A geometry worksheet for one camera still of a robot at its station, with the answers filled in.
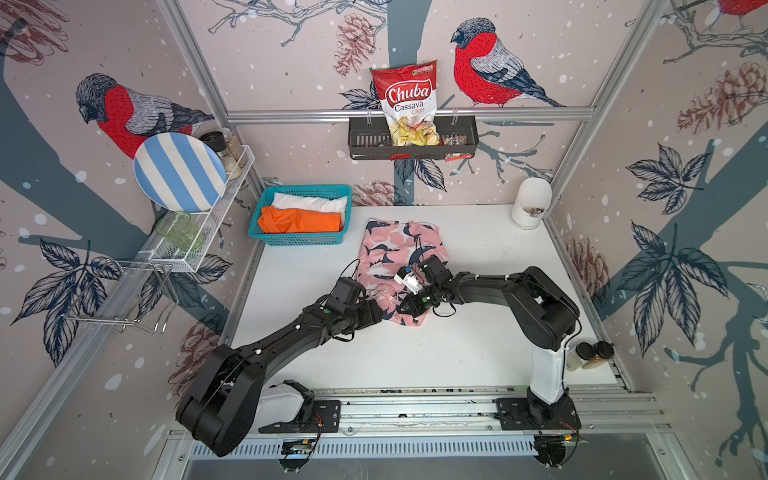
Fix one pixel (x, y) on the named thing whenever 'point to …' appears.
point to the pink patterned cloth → (387, 246)
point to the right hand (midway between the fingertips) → (399, 310)
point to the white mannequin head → (533, 201)
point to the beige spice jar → (233, 155)
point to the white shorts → (296, 201)
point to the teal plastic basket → (264, 201)
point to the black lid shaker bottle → (577, 356)
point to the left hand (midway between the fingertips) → (379, 310)
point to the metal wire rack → (127, 292)
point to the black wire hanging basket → (458, 137)
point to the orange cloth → (298, 220)
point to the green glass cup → (179, 229)
